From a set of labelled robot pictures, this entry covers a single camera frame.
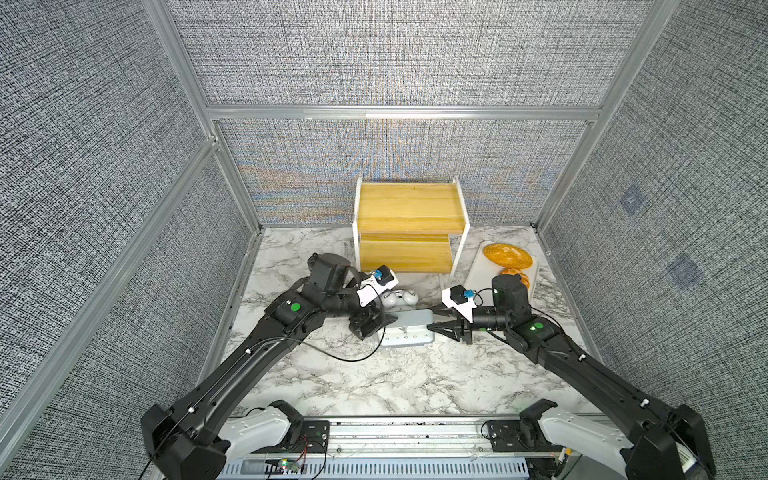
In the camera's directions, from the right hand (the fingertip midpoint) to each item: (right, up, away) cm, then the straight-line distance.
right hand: (431, 310), depth 72 cm
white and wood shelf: (-4, +20, +3) cm, 21 cm away
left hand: (-10, +3, -2) cm, 10 cm away
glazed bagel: (+34, +8, +32) cm, 47 cm away
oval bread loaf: (+32, +13, +32) cm, 47 cm away
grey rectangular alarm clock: (-5, -4, 0) cm, 7 cm away
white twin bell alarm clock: (-7, +1, +16) cm, 17 cm away
